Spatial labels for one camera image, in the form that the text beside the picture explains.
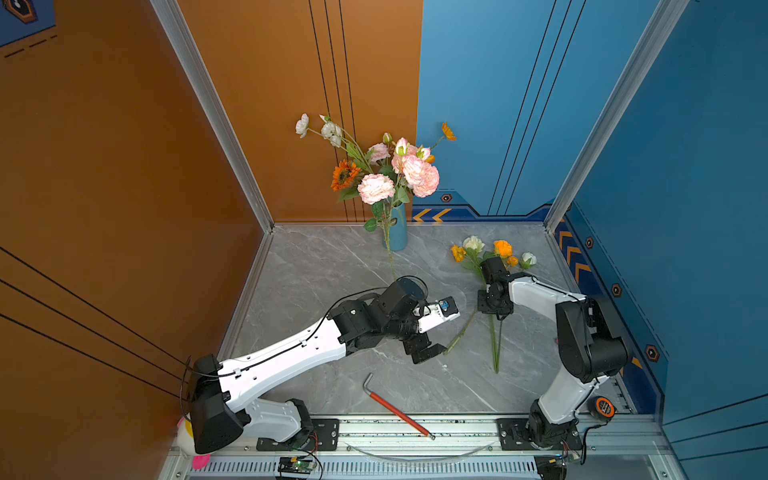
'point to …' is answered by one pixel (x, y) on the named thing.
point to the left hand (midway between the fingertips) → (438, 325)
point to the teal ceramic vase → (399, 239)
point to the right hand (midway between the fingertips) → (485, 307)
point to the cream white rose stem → (474, 245)
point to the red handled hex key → (377, 399)
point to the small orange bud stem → (459, 254)
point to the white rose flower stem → (528, 260)
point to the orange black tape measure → (601, 408)
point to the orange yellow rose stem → (502, 250)
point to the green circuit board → (296, 465)
